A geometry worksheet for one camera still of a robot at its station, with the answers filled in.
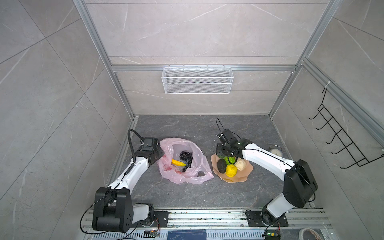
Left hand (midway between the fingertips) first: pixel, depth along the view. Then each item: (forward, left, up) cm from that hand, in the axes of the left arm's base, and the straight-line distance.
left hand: (158, 149), depth 89 cm
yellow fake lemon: (-14, -42, -3) cm, 45 cm away
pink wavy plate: (-16, -48, -7) cm, 51 cm away
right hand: (-2, -37, +1) cm, 37 cm away
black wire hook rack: (-23, -87, +24) cm, 93 cm away
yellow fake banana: (-6, -11, -7) cm, 15 cm away
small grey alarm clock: (0, -75, -5) cm, 75 cm away
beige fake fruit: (-10, -48, -2) cm, 50 cm away
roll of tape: (-45, -70, -7) cm, 84 cm away
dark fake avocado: (-10, -37, -4) cm, 39 cm away
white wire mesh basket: (+42, -25, +20) cm, 53 cm away
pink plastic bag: (-14, -24, 0) cm, 28 cm away
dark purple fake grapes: (-4, -17, -5) cm, 18 cm away
